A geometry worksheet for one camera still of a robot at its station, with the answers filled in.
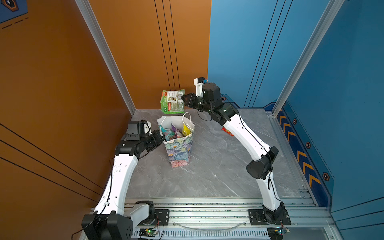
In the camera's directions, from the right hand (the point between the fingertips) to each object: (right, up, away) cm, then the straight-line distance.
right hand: (182, 96), depth 72 cm
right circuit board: (+45, -65, -2) cm, 79 cm away
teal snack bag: (-9, -20, +13) cm, 25 cm away
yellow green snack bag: (+1, -17, +12) cm, 21 cm away
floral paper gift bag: (-2, -27, +7) cm, 28 cm away
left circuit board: (-17, -66, -1) cm, 68 cm away
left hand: (-9, -19, +4) cm, 22 cm away
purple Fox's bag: (-5, -17, +11) cm, 21 cm away
